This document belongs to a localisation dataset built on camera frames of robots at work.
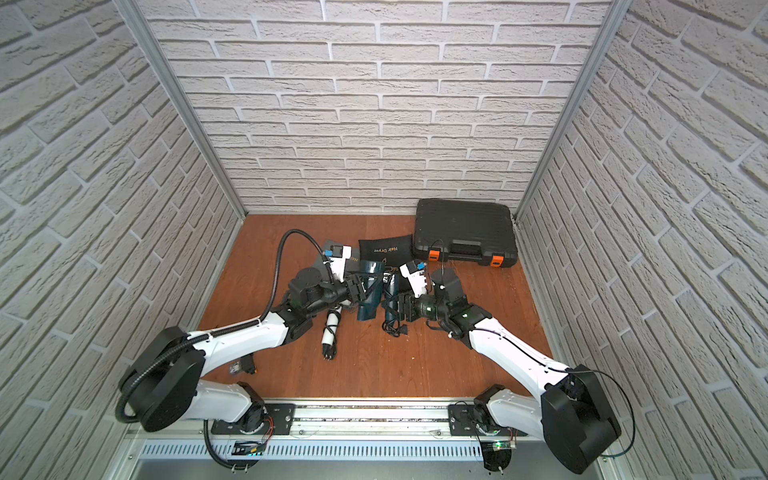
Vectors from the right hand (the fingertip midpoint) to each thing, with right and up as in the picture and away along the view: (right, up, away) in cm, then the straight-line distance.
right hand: (392, 301), depth 78 cm
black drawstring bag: (0, +13, +28) cm, 31 cm away
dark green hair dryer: (-3, +2, -2) cm, 4 cm away
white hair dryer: (-18, -10, +7) cm, 22 cm away
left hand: (-2, +8, -3) cm, 9 cm away
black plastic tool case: (+20, +21, +30) cm, 42 cm away
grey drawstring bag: (-17, +12, -8) cm, 22 cm away
